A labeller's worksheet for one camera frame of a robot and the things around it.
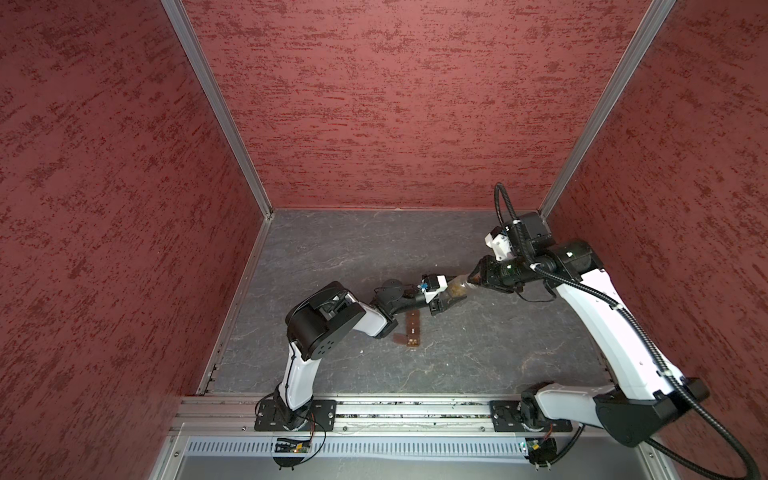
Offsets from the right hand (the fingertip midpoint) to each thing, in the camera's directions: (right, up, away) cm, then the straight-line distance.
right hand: (474, 287), depth 70 cm
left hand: (-1, -2, +9) cm, 9 cm away
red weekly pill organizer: (-14, -18, +17) cm, 28 cm away
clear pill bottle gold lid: (-3, 0, +4) cm, 5 cm away
